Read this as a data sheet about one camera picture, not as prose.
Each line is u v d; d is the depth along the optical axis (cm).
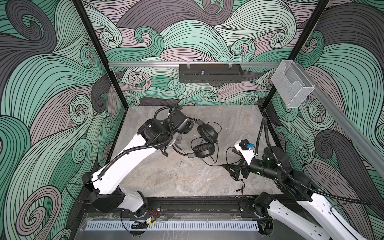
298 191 42
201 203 76
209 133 62
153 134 40
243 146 52
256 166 54
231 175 62
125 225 70
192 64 93
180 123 46
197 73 94
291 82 80
